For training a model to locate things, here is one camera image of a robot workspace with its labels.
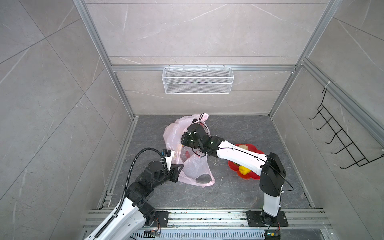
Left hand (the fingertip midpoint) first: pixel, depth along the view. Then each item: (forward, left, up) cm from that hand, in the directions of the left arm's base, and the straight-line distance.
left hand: (183, 163), depth 73 cm
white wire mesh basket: (+55, -10, +11) cm, 57 cm away
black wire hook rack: (-9, -72, +15) cm, 74 cm away
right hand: (+14, +3, +2) cm, 15 cm away
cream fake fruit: (+15, -38, -11) cm, 43 cm away
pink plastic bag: (-2, -7, -5) cm, 9 cm away
